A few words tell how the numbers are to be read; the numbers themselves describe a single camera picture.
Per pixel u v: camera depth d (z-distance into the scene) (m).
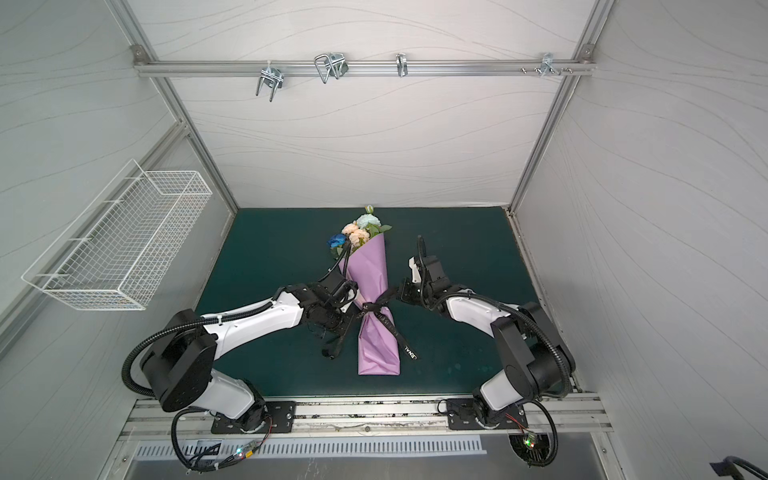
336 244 1.05
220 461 0.66
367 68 0.78
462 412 0.73
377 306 0.88
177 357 0.43
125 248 0.69
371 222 1.05
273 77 0.79
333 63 0.76
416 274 0.82
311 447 0.70
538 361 0.45
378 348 0.82
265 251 1.08
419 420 0.73
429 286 0.71
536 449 0.72
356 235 1.07
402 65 0.78
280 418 0.73
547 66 0.77
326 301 0.67
